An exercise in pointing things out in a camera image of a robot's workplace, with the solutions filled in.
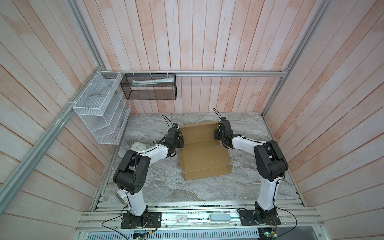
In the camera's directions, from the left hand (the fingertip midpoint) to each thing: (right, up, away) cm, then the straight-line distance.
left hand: (180, 141), depth 97 cm
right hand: (+26, +7, +5) cm, 27 cm away
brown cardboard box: (+14, -10, -2) cm, 17 cm away
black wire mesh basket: (-22, +38, +7) cm, 45 cm away
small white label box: (+2, -37, -24) cm, 44 cm away
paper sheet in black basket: (-27, +37, -7) cm, 46 cm away
